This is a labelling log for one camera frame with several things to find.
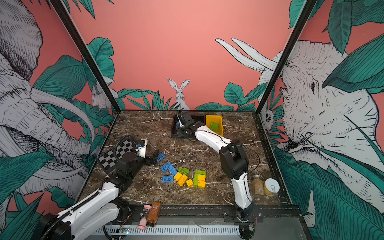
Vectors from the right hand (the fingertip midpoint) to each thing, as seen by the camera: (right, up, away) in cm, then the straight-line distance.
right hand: (177, 127), depth 92 cm
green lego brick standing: (+11, -30, -8) cm, 33 cm away
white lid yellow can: (+52, -32, -13) cm, 63 cm away
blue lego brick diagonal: (-3, -25, -4) cm, 26 cm away
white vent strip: (-2, -49, -21) cm, 54 cm away
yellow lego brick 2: (+15, -31, -10) cm, 36 cm away
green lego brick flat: (+15, -27, -3) cm, 31 cm away
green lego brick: (+4, -27, -3) cm, 27 cm away
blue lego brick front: (-5, -30, -6) cm, 31 cm away
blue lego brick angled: (-7, -24, -2) cm, 25 cm away
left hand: (-13, -10, -10) cm, 19 cm away
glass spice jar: (+46, -31, -12) cm, 57 cm away
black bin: (+1, -2, -10) cm, 10 cm away
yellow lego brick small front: (+8, -31, -10) cm, 34 cm away
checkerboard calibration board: (-42, -20, -1) cm, 46 cm away
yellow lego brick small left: (+1, -28, -8) cm, 29 cm away
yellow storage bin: (+26, +6, +16) cm, 31 cm away
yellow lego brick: (+15, -29, -6) cm, 33 cm away
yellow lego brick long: (+3, -31, -7) cm, 32 cm away
